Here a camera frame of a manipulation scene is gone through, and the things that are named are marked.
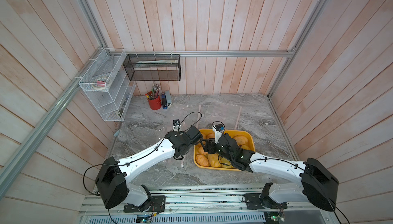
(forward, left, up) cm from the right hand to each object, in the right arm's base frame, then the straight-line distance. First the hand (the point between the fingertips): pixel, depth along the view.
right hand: (203, 140), depth 82 cm
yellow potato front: (-8, -5, -7) cm, 12 cm away
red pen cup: (+33, +35, -8) cm, 49 cm away
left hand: (-2, +14, +1) cm, 14 cm away
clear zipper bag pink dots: (+28, -18, -13) cm, 36 cm away
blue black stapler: (+36, +29, -7) cm, 46 cm away
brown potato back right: (+5, -23, -8) cm, 25 cm away
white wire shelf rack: (+12, +47, +17) cm, 51 cm away
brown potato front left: (-8, +1, -7) cm, 11 cm away
